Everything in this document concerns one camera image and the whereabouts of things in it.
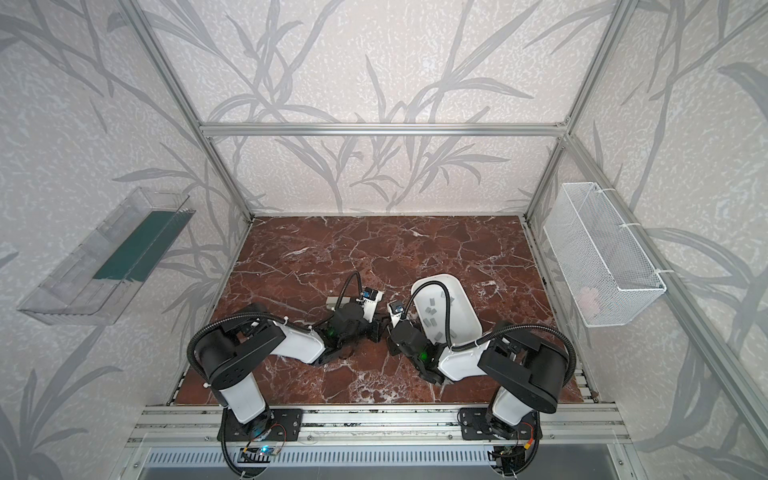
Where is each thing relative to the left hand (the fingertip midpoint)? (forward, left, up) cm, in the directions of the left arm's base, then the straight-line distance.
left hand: (395, 311), depth 90 cm
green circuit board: (-36, +33, -6) cm, 49 cm away
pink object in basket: (-5, -48, +19) cm, 52 cm away
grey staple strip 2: (-1, -12, -3) cm, 12 cm away
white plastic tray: (+5, -12, -4) cm, 13 cm away
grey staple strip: (+2, -12, -4) cm, 12 cm away
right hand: (-2, +1, 0) cm, 2 cm away
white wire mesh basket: (-7, -44, +32) cm, 55 cm away
